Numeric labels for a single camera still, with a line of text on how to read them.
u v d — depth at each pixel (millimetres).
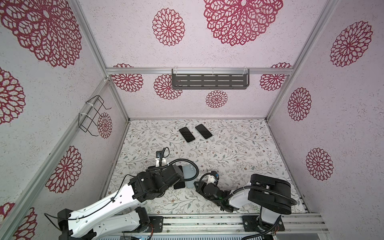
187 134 1123
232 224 755
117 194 437
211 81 997
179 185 855
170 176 493
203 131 1135
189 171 941
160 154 593
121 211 442
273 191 473
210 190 696
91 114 791
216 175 800
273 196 458
